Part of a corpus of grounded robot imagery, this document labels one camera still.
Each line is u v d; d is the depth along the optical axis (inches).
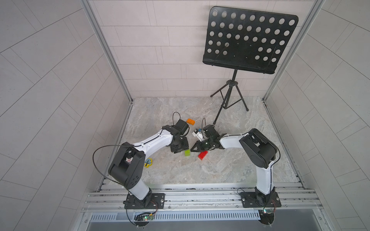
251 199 28.3
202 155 33.6
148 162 32.5
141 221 25.8
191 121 40.2
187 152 33.2
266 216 26.6
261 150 20.1
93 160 17.3
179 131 26.8
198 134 34.1
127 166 17.1
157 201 27.8
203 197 29.1
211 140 29.8
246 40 26.8
